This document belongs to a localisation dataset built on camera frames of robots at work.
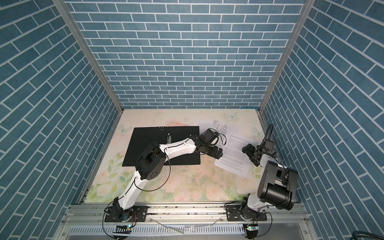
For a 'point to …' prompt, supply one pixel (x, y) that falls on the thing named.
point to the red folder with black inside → (141, 137)
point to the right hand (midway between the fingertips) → (247, 150)
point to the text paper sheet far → (204, 126)
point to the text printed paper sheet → (233, 159)
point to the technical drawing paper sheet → (224, 131)
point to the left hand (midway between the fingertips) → (217, 153)
